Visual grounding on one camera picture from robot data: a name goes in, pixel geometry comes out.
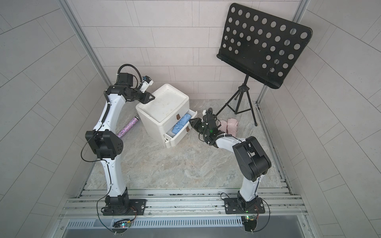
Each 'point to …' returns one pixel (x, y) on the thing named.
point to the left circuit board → (120, 226)
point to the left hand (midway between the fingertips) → (155, 94)
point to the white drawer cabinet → (166, 117)
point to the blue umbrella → (181, 123)
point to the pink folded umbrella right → (232, 126)
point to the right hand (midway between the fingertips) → (189, 121)
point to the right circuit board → (250, 223)
